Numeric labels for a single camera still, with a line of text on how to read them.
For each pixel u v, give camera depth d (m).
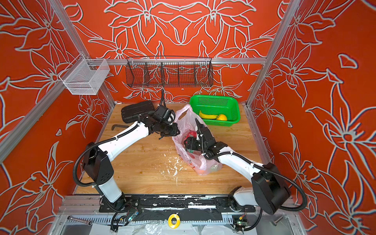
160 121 0.63
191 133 0.82
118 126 1.04
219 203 0.72
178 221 0.68
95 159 0.48
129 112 1.08
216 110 1.14
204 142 0.64
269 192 0.41
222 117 1.02
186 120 0.84
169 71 0.99
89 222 0.68
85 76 0.92
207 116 1.07
